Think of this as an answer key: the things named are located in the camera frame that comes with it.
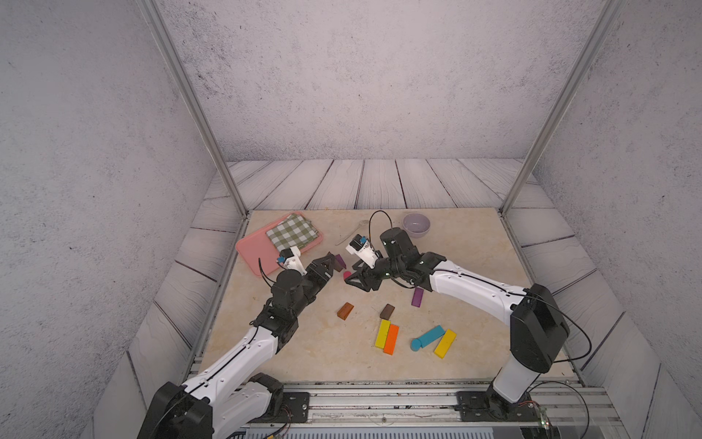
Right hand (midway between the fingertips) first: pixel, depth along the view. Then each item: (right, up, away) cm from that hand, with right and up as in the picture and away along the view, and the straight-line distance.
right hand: (351, 274), depth 79 cm
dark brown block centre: (+11, -14, +12) cm, 22 cm away
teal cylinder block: (+23, -21, +6) cm, 32 cm away
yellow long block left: (+9, -20, +7) cm, 23 cm away
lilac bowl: (+25, +15, +32) cm, 44 cm away
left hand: (-4, +4, -2) cm, 6 cm away
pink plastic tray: (-38, +4, +32) cm, 49 cm away
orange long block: (+12, -21, +6) cm, 25 cm away
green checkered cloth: (-25, +12, +35) cm, 45 cm away
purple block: (+22, -10, +14) cm, 28 cm away
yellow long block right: (+28, -22, +5) cm, 36 cm away
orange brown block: (-2, -14, +12) cm, 19 cm away
